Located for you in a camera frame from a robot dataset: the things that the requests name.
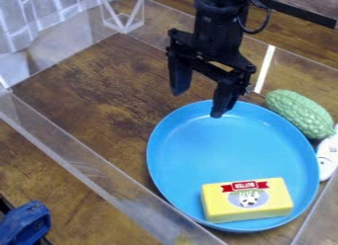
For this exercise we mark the green bitter gourd toy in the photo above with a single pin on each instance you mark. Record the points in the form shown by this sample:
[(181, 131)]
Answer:
[(309, 116)]

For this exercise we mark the yellow butter box toy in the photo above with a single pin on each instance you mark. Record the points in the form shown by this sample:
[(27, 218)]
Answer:
[(245, 200)]

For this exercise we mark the white oval toy object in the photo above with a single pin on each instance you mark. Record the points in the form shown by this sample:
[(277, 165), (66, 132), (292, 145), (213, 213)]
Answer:
[(328, 155)]

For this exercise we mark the blue clamp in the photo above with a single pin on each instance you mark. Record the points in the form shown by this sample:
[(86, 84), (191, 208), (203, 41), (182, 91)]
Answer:
[(26, 224)]

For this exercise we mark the clear acrylic enclosure wall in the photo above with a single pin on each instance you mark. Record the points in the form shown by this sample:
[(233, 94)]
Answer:
[(77, 123)]

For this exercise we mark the blue round plate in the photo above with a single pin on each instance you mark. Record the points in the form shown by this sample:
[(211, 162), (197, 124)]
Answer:
[(250, 144)]

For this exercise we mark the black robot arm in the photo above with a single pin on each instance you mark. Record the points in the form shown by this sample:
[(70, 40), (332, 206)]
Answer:
[(210, 52)]

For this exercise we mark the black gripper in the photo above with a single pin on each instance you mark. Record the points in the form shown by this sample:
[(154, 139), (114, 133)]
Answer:
[(214, 42)]

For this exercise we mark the grey checked cloth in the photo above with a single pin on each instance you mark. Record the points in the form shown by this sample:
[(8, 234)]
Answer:
[(26, 17)]

